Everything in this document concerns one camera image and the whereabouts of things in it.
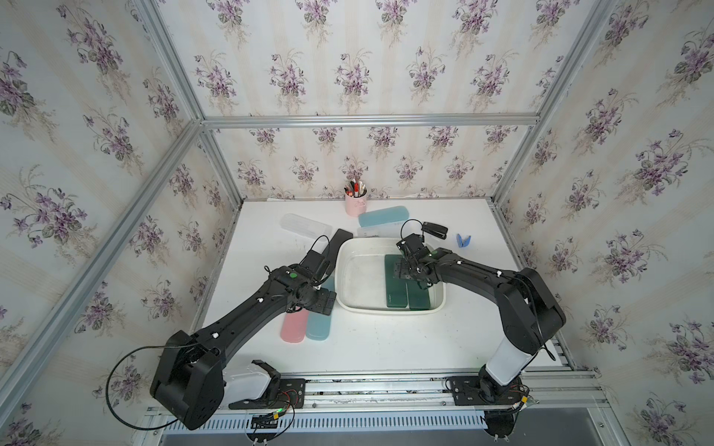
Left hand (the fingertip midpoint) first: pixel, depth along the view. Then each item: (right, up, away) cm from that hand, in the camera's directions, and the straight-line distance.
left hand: (320, 303), depth 82 cm
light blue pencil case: (-1, -8, +2) cm, 8 cm away
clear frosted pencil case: (-11, +24, +30) cm, 40 cm away
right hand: (+29, +8, +11) cm, 32 cm away
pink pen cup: (+10, +34, +26) cm, 44 cm away
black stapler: (+42, +22, +26) cm, 54 cm away
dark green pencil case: (+24, +2, +8) cm, 25 cm away
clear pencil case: (+23, +21, +25) cm, 41 cm away
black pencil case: (+1, +14, +18) cm, 23 cm away
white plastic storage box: (+12, +5, +13) cm, 19 cm away
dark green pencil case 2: (+31, -1, +8) cm, 32 cm away
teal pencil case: (+22, +28, +33) cm, 49 cm away
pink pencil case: (-9, -8, +1) cm, 12 cm away
